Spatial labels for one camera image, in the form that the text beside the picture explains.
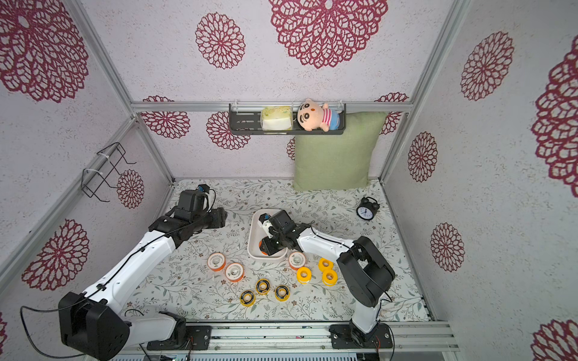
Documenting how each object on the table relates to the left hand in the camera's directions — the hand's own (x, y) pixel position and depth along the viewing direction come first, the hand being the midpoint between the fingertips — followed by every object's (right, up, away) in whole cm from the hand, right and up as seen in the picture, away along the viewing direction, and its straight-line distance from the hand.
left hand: (219, 215), depth 82 cm
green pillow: (+48, +23, +18) cm, 56 cm away
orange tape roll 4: (+29, -19, +9) cm, 35 cm away
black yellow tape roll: (+11, -30, 0) cm, 32 cm away
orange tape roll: (+14, -12, +5) cm, 19 cm away
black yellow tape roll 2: (+16, -27, +2) cm, 31 cm away
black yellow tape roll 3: (+23, -29, +1) cm, 37 cm away
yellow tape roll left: (+31, -23, +5) cm, 39 cm away
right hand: (+15, -12, +5) cm, 20 cm away
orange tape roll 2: (-4, -19, +7) cm, 21 cm away
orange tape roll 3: (+4, -23, +5) cm, 24 cm away
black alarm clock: (+61, +2, +18) cm, 63 cm away
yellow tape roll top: (+40, -20, +7) cm, 46 cm away
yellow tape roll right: (+41, -24, +4) cm, 48 cm away
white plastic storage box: (+11, -9, +17) cm, 22 cm away
